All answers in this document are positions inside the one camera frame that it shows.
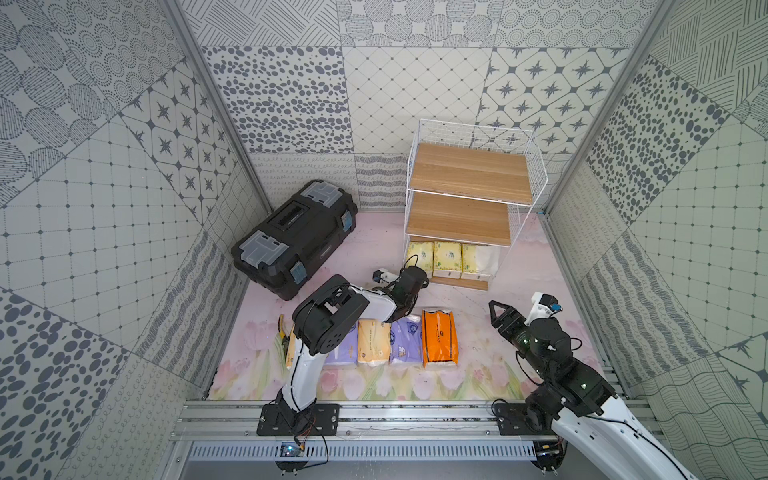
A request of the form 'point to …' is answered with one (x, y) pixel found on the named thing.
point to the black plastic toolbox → (296, 241)
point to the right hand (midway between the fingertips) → (495, 311)
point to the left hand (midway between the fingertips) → (421, 264)
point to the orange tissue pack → (439, 340)
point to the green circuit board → (289, 449)
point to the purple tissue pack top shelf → (347, 351)
